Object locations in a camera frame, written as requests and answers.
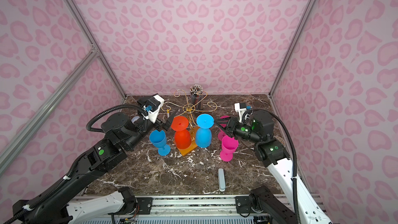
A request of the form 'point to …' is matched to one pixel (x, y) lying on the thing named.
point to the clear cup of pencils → (196, 92)
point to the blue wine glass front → (203, 135)
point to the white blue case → (221, 180)
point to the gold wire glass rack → (189, 108)
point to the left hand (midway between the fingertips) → (165, 98)
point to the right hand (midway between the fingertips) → (216, 123)
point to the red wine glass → (183, 137)
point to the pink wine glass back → (229, 145)
